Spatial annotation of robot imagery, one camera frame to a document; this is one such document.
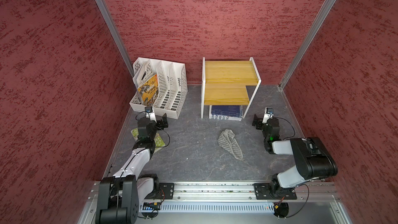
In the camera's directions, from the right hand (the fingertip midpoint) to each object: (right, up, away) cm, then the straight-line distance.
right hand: (262, 116), depth 94 cm
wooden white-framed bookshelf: (-24, +20, -18) cm, 35 cm away
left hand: (-63, +1, -7) cm, 64 cm away
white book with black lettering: (-22, -1, +4) cm, 23 cm away
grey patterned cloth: (-23, -13, -8) cm, 28 cm away
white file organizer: (-65, +20, +9) cm, 69 cm away
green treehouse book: (-63, -14, -7) cm, 64 cm away
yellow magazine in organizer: (-72, +16, +2) cm, 74 cm away
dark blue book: (-18, +4, +3) cm, 19 cm away
